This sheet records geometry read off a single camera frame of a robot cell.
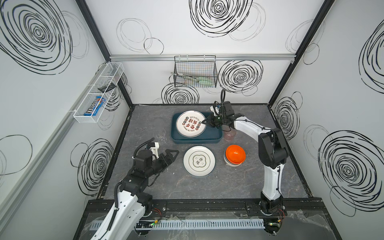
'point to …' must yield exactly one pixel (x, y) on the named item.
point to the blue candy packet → (92, 110)
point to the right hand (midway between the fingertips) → (200, 122)
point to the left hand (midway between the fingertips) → (176, 156)
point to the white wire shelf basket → (111, 73)
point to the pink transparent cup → (229, 135)
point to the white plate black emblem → (199, 160)
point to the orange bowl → (235, 154)
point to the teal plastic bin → (211, 135)
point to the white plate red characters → (189, 124)
